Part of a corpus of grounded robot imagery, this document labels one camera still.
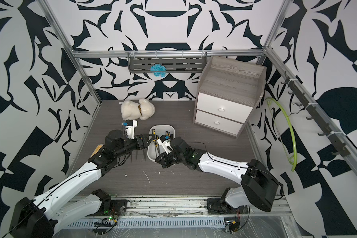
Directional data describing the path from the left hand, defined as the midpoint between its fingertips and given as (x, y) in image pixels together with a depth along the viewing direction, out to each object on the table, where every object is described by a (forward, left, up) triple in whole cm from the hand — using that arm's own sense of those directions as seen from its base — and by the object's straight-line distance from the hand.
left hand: (150, 133), depth 76 cm
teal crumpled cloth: (+38, -4, +11) cm, 40 cm away
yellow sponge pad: (+1, +35, -18) cm, 39 cm away
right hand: (-10, -2, -8) cm, 13 cm away
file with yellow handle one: (0, -2, 0) cm, 2 cm away
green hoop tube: (-8, -64, +9) cm, 65 cm away
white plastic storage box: (+2, +1, -22) cm, 23 cm away
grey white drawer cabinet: (+18, -41, +9) cm, 45 cm away
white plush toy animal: (+25, +16, -11) cm, 32 cm away
